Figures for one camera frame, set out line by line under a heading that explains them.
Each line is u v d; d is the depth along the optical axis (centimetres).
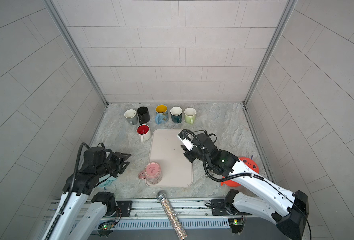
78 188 47
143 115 99
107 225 64
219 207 71
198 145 49
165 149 94
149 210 71
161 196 71
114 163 63
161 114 99
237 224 68
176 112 101
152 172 72
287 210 38
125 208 71
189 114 103
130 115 101
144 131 96
